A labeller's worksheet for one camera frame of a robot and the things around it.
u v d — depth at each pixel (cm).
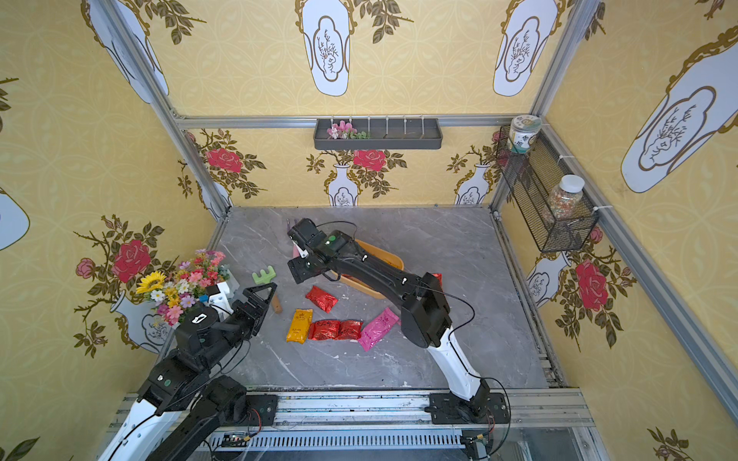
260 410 74
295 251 106
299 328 86
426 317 52
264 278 100
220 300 64
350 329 85
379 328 86
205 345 52
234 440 73
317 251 60
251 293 63
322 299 92
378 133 92
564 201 65
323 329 86
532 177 98
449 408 74
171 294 77
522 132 84
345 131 88
